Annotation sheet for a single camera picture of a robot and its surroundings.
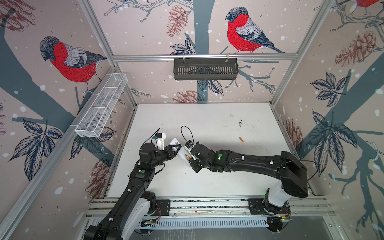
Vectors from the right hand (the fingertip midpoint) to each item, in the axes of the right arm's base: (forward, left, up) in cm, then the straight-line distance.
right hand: (189, 161), depth 80 cm
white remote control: (+2, +4, +6) cm, 7 cm away
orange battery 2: (+21, -34, -11) cm, 41 cm away
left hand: (+3, +4, +9) cm, 10 cm away
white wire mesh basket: (+24, +48, +23) cm, 59 cm away
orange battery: (+1, 0, +3) cm, 3 cm away
